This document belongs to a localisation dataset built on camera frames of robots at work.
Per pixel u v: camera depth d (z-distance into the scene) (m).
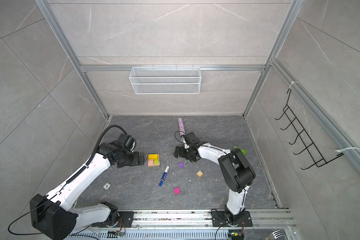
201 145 0.67
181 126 1.08
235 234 0.70
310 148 0.64
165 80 1.00
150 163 0.90
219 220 0.73
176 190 0.83
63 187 0.42
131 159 0.69
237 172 0.48
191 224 0.73
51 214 0.38
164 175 0.87
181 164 0.93
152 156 0.90
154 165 0.91
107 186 0.84
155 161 0.91
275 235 0.69
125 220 0.73
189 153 0.78
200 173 0.88
